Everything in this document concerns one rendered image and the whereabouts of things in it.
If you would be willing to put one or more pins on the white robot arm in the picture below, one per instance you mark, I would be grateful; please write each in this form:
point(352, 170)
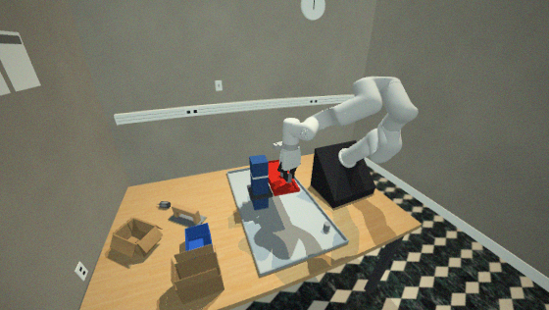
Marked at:
point(381, 143)

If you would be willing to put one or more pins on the blue open bin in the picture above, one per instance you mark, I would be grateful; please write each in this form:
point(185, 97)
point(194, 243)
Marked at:
point(197, 236)

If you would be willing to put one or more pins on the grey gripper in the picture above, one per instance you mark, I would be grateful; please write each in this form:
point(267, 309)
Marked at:
point(289, 160)

